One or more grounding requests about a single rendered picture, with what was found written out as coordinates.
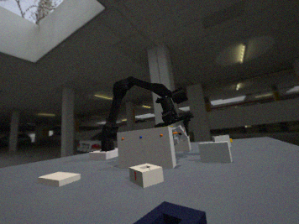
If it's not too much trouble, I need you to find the beige box with red arrow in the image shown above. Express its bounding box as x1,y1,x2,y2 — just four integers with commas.
129,164,164,188

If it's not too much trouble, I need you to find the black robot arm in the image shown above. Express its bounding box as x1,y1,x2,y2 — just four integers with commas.
98,76,188,152

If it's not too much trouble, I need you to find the beige flat box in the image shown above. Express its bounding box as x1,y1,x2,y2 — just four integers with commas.
38,172,81,187

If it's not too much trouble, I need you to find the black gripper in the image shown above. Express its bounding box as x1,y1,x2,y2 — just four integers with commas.
155,106,194,137

